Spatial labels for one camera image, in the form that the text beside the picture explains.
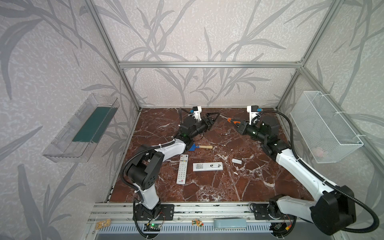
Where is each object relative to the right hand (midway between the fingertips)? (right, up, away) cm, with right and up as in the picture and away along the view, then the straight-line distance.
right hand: (232, 116), depth 76 cm
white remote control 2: (-28, -34, +9) cm, 44 cm away
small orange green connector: (-18, -51, -5) cm, 54 cm away
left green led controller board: (-40, -54, -4) cm, 68 cm away
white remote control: (-12, -30, +13) cm, 35 cm away
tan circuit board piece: (-62, -51, -6) cm, 81 cm away
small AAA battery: (0, -12, +29) cm, 31 cm away
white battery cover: (+6, -27, +16) cm, 32 cm away
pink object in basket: (+42, -18, -2) cm, 45 cm away
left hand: (-6, +2, +3) cm, 7 cm away
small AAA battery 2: (-2, -19, +23) cm, 30 cm away
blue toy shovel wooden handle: (-15, -19, +21) cm, 32 cm away
